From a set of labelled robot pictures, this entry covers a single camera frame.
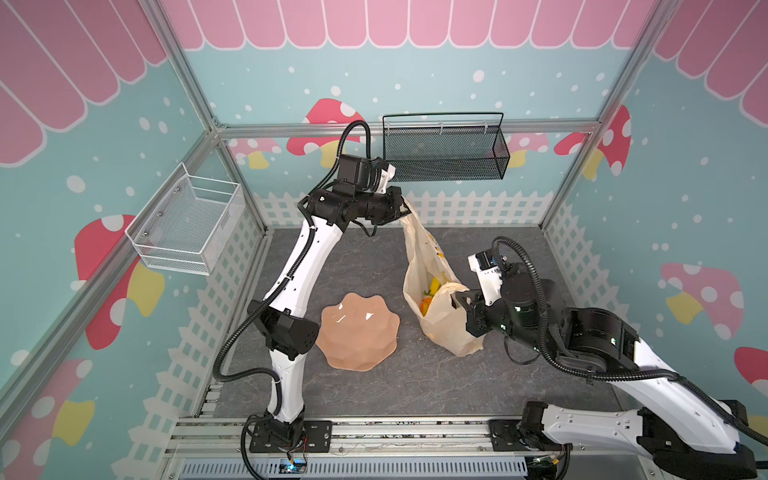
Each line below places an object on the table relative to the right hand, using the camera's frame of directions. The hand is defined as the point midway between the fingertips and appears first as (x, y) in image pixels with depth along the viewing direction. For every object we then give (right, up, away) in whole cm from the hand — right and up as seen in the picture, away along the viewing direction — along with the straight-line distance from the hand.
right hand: (456, 296), depth 59 cm
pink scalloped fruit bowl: (-23, -15, +29) cm, 40 cm away
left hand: (-7, +19, +14) cm, 24 cm away
